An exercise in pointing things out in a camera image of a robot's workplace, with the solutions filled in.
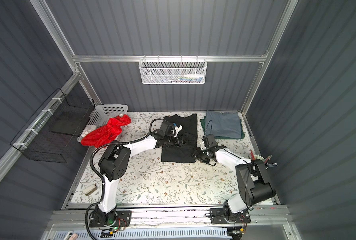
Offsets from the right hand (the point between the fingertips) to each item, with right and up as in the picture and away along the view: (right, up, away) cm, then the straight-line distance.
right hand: (195, 157), depth 91 cm
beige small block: (-59, -16, -11) cm, 62 cm away
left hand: (-6, +9, +3) cm, 11 cm away
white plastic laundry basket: (-71, +30, +24) cm, 80 cm away
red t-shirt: (-60, +12, +1) cm, 61 cm away
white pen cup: (+35, +1, -7) cm, 36 cm away
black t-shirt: (-8, +2, +1) cm, 8 cm away
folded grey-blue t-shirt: (+23, +21, +19) cm, 36 cm away
